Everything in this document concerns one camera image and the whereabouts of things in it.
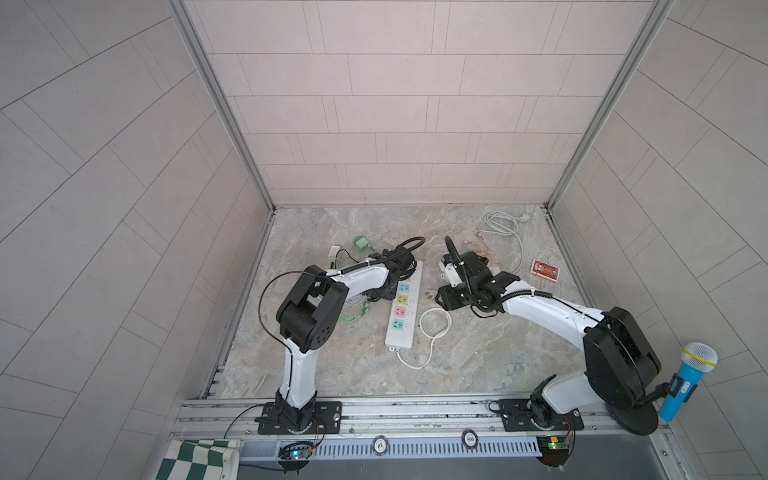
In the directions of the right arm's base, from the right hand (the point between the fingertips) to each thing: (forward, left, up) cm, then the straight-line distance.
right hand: (440, 298), depth 86 cm
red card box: (+9, -36, -4) cm, 37 cm away
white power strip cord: (-9, +5, -5) cm, 11 cm away
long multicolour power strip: (-7, +11, -3) cm, 14 cm away
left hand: (+9, +16, -6) cm, 19 cm away
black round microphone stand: (-32, -43, -5) cm, 54 cm away
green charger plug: (+24, +23, -2) cm, 33 cm away
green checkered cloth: (-34, +57, -1) cm, 66 cm away
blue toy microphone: (-26, -44, +18) cm, 54 cm away
